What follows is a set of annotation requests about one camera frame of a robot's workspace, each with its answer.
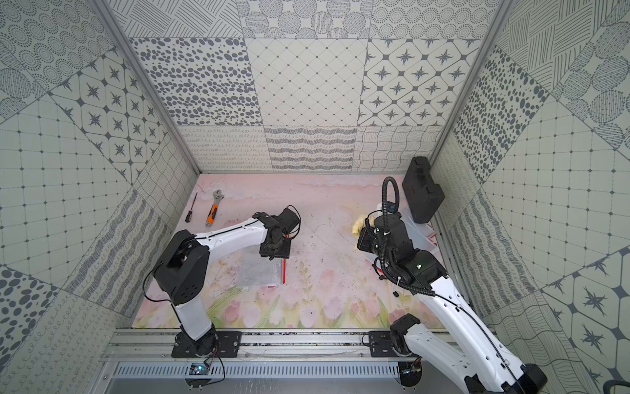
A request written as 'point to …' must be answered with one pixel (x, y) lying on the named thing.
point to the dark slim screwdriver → (189, 215)
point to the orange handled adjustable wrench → (218, 196)
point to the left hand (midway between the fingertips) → (288, 256)
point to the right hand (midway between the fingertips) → (362, 233)
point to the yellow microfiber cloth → (360, 223)
